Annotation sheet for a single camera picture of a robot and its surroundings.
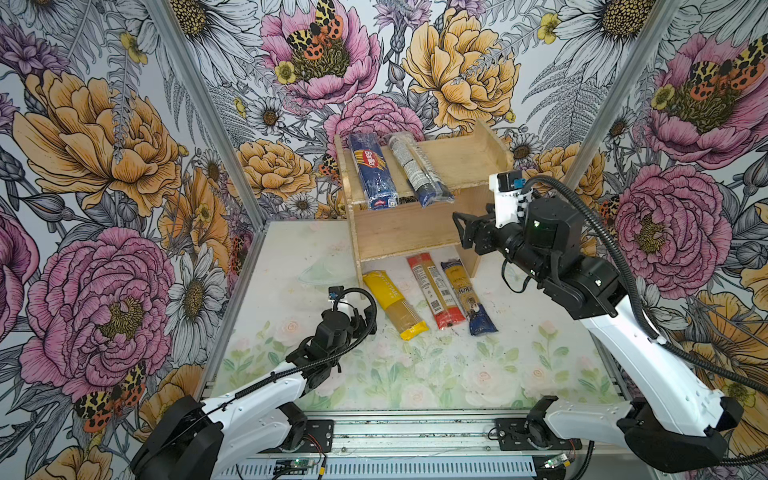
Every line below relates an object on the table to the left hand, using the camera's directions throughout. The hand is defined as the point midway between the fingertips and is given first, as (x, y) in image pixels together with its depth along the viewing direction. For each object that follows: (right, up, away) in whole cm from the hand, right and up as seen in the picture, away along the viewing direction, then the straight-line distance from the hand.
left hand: (360, 313), depth 85 cm
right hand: (+25, +24, -24) cm, 42 cm away
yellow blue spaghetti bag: (+35, -3, +7) cm, 36 cm away
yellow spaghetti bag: (+13, -3, +7) cm, 15 cm away
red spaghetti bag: (+25, -1, +9) cm, 27 cm away
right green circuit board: (+47, -32, -13) cm, 59 cm away
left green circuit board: (-13, -32, -14) cm, 37 cm away
